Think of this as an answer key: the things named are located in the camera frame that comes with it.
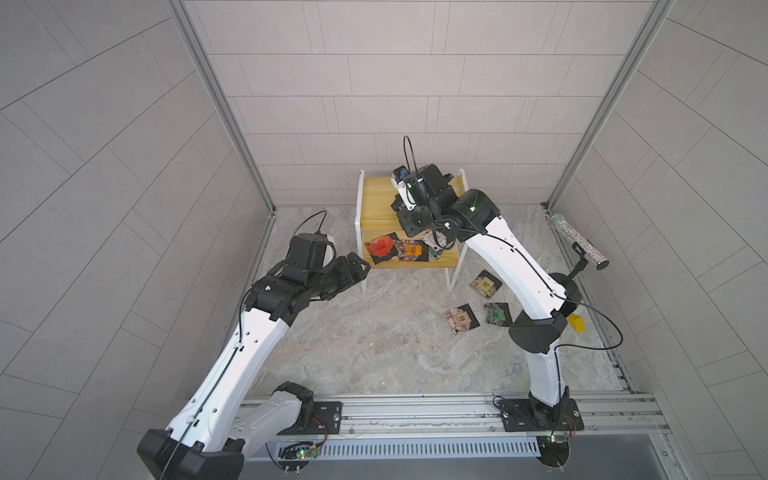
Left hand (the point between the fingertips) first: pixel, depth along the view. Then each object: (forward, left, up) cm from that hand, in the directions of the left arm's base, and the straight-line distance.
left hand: (367, 269), depth 71 cm
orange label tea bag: (+12, -11, -8) cm, 18 cm away
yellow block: (-3, -60, -22) cm, 64 cm away
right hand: (+12, -9, +7) cm, 16 cm away
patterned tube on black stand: (+7, -59, -3) cm, 60 cm away
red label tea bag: (+12, -3, -8) cm, 15 cm away
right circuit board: (-33, -44, -25) cm, 61 cm away
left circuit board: (-35, +15, -22) cm, 44 cm away
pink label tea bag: (-2, -27, -23) cm, 35 cm away
